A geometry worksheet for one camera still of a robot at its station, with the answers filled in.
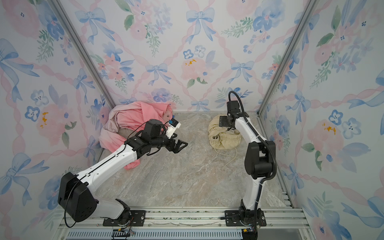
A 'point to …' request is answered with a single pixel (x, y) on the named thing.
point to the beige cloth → (221, 137)
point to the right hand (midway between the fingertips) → (229, 121)
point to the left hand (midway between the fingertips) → (182, 138)
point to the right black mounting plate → (248, 218)
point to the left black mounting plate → (137, 218)
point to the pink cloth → (127, 120)
